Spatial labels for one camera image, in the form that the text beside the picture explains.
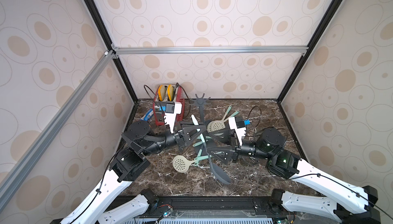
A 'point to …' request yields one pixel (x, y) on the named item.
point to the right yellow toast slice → (170, 92)
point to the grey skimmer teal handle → (218, 173)
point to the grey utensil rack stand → (202, 145)
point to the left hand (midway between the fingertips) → (207, 131)
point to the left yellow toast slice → (161, 92)
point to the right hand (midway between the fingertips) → (209, 148)
